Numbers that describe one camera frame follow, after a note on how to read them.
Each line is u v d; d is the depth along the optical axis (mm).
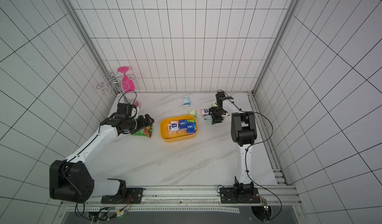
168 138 876
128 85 870
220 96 876
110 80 1104
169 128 947
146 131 923
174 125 926
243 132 586
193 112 1043
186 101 1106
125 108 657
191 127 899
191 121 950
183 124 934
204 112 1037
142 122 747
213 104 1095
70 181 379
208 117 983
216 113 896
